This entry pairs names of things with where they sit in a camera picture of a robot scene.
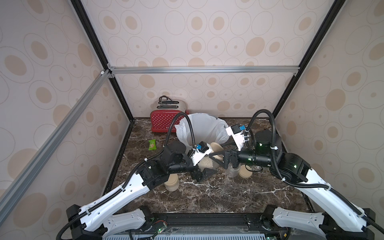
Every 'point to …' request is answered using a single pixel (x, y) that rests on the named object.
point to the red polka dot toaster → (165, 112)
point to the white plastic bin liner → (206, 128)
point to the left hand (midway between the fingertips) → (215, 165)
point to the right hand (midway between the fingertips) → (219, 149)
